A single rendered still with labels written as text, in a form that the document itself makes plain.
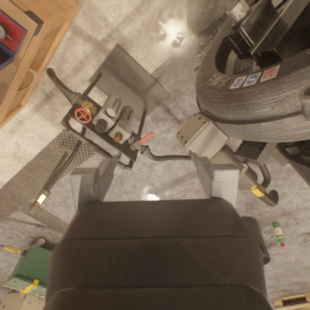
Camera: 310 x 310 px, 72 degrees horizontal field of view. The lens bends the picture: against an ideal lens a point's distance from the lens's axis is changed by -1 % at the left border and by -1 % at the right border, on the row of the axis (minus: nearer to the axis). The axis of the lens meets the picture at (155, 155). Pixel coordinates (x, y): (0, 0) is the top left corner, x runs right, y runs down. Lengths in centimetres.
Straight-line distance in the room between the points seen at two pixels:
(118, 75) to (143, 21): 32
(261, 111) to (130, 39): 100
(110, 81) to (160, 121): 42
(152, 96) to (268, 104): 104
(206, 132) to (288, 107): 21
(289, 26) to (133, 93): 104
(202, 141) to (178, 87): 85
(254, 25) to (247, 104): 19
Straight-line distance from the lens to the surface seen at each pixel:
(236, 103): 50
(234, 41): 61
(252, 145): 57
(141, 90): 142
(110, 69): 141
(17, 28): 100
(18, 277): 323
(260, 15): 61
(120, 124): 104
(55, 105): 169
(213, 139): 59
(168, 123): 152
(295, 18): 58
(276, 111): 46
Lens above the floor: 128
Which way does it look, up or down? 48 degrees down
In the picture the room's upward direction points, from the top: 171 degrees counter-clockwise
